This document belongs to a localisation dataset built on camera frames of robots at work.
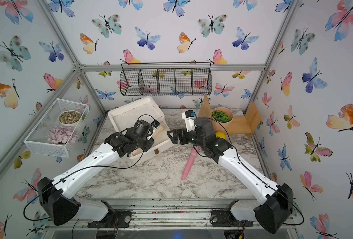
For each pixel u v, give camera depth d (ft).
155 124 2.18
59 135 2.07
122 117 2.83
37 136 2.04
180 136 2.05
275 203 1.25
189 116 2.07
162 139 2.65
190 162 3.03
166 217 2.48
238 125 3.33
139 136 1.90
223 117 2.99
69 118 2.38
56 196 1.26
